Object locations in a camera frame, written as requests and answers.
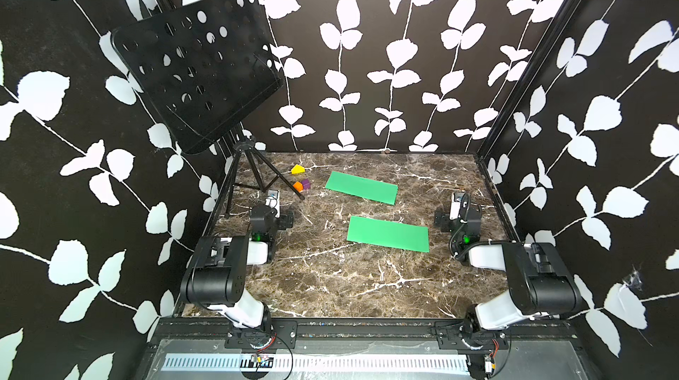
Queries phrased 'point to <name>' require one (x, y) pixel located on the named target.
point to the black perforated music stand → (202, 66)
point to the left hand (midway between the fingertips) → (277, 201)
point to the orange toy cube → (298, 186)
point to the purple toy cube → (306, 183)
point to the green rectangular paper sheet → (371, 189)
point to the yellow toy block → (297, 169)
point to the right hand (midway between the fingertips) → (450, 204)
